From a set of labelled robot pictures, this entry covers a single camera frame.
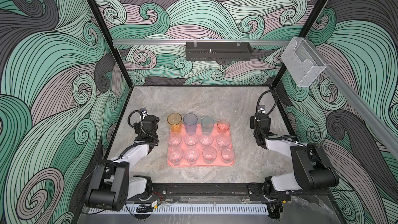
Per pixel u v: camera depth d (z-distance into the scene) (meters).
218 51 0.97
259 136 0.69
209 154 0.84
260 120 0.70
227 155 0.83
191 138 0.87
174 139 0.87
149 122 0.67
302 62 0.79
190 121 0.85
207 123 0.92
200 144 0.86
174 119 0.91
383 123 0.53
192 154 0.84
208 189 0.76
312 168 0.43
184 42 0.93
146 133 0.67
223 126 0.94
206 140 0.90
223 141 0.90
